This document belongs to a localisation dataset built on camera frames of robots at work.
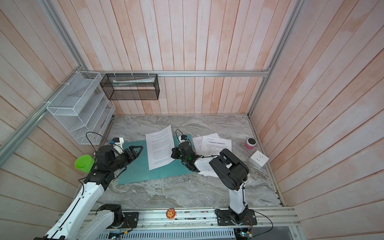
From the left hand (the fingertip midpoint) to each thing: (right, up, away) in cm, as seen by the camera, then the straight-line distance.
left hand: (141, 152), depth 78 cm
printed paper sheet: (+5, +2, +25) cm, 26 cm away
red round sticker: (+16, -32, -2) cm, 36 cm away
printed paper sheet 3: (+32, +3, +25) cm, 41 cm away
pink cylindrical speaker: (+67, +3, +20) cm, 70 cm away
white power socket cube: (+69, -6, +13) cm, 71 cm away
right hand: (+14, -1, +15) cm, 21 cm away
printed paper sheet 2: (+42, 0, +23) cm, 47 cm away
